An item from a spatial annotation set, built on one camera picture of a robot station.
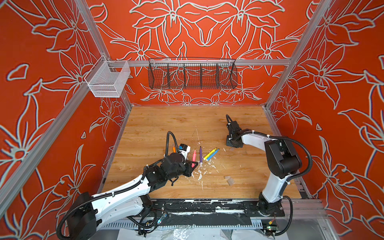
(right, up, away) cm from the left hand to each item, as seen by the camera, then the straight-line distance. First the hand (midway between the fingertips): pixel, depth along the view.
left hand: (197, 163), depth 74 cm
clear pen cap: (+19, -12, +7) cm, 24 cm away
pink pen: (-2, +3, 0) cm, 3 cm away
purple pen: (+3, 0, +18) cm, 18 cm away
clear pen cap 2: (+18, -11, +9) cm, 22 cm away
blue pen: (+11, 0, +18) cm, 21 cm away
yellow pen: (+9, +1, +18) cm, 20 cm away
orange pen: (-12, +8, -4) cm, 14 cm away
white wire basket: (-56, +44, +13) cm, 73 cm away
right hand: (+23, +7, +24) cm, 34 cm away
